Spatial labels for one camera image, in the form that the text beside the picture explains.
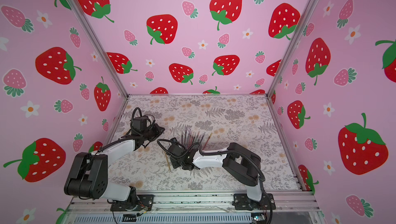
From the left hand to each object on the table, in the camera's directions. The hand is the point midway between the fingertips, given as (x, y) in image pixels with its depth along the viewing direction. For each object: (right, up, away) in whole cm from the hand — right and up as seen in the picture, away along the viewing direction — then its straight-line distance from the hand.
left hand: (166, 128), depth 92 cm
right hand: (+5, -18, -7) cm, 20 cm away
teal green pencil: (+18, -7, +6) cm, 20 cm away
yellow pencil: (+3, -20, -6) cm, 21 cm away
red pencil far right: (+27, -5, +7) cm, 29 cm away
